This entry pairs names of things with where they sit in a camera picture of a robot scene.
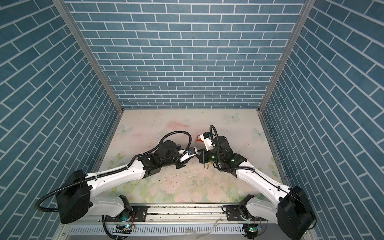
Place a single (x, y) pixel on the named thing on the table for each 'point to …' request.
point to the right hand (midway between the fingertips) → (192, 153)
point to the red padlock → (199, 139)
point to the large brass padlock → (204, 166)
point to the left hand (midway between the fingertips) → (192, 154)
